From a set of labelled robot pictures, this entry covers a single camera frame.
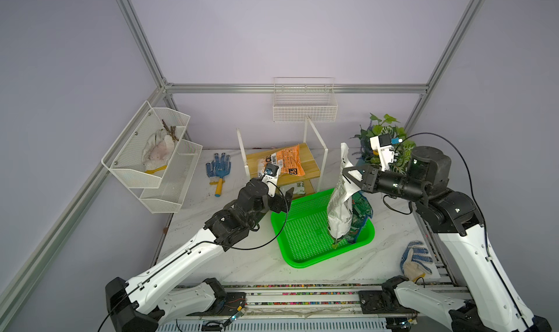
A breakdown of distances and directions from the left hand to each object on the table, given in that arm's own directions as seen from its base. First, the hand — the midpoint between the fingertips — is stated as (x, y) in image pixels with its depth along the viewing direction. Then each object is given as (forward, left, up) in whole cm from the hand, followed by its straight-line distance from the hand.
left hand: (280, 184), depth 70 cm
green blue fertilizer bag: (-4, -29, -10) cm, 31 cm away
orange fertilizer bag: (+12, -3, -1) cm, 12 cm away
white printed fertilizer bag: (-13, -17, +4) cm, 21 cm away
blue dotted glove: (-16, -51, -27) cm, 60 cm away
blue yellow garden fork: (+28, +32, -29) cm, 52 cm away
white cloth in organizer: (+14, +46, +1) cm, 48 cm away
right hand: (-5, -18, +11) cm, 22 cm away
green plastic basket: (-3, -9, -29) cm, 31 cm away
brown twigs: (+26, +44, +1) cm, 51 cm away
